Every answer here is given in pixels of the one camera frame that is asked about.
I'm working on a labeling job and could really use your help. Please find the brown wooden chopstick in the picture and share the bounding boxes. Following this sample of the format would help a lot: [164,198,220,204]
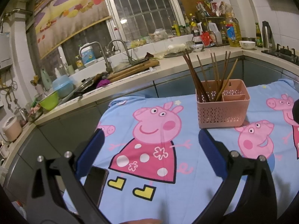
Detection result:
[210,53,219,102]
[197,55,212,102]
[184,49,210,103]
[215,58,238,102]
[216,52,231,102]
[182,54,206,103]

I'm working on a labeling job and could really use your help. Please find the barred kitchen window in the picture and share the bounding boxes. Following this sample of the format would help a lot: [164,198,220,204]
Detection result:
[107,0,185,41]

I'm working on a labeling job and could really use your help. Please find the gas stove burners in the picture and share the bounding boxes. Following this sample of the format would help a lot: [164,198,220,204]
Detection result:
[262,44,299,65]

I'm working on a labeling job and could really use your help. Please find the pink perforated utensil basket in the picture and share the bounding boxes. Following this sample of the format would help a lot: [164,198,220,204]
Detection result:
[196,79,250,128]

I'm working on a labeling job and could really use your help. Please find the steel thermos kettle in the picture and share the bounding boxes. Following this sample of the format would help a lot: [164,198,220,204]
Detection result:
[262,21,275,49]

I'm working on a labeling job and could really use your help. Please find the green glass sauce bottle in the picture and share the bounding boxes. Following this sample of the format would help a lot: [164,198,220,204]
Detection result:
[255,23,263,48]

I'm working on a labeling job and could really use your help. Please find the white ceramic bowl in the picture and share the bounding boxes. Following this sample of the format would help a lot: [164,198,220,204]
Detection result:
[239,41,256,50]

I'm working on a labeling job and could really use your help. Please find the beige rice cooker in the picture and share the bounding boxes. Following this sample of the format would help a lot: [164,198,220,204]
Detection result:
[2,116,22,142]

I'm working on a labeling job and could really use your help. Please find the large cooking oil bottle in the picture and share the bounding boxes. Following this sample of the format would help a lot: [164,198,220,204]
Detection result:
[226,13,242,47]

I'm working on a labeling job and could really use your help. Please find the green plastic bowl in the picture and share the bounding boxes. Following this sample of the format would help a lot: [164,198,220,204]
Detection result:
[39,91,59,111]

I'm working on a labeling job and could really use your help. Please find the Peppa Pig blue tablecloth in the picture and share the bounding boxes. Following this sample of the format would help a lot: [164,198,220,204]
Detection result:
[63,78,299,224]

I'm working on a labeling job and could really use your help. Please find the white plastic jug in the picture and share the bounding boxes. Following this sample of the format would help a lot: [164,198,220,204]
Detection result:
[208,22,223,46]

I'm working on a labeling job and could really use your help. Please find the red snack packet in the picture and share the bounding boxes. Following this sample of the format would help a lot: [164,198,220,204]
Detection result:
[200,32,214,48]

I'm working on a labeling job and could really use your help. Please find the blue lidded plastic container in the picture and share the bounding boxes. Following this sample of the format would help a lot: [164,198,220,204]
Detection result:
[52,75,74,99]

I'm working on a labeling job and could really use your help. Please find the wooden cutting board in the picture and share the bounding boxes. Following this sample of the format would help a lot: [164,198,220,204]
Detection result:
[107,60,160,83]

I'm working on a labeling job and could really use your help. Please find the white water heater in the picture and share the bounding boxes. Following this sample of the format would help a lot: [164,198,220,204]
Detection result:
[0,32,13,70]

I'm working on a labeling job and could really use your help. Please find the chrome sink faucet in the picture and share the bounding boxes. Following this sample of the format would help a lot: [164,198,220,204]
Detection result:
[78,41,113,73]

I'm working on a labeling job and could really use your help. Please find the blue dish soap container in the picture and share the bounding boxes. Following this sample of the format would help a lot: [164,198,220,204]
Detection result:
[79,43,96,65]

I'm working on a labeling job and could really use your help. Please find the fruit pattern roller blind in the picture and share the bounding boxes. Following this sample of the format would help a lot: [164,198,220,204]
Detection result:
[33,0,111,58]

